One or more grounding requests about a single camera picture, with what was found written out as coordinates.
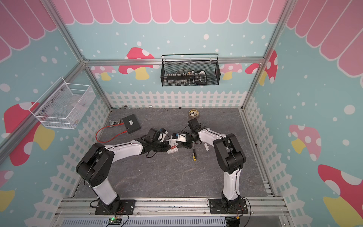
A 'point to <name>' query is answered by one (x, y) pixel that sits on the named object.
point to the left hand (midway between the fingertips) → (170, 149)
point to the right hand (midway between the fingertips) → (179, 141)
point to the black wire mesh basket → (207, 73)
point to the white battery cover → (206, 146)
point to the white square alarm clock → (174, 147)
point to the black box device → (131, 123)
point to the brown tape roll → (194, 113)
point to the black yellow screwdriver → (194, 152)
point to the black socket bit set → (181, 79)
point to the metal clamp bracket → (115, 122)
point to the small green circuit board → (114, 221)
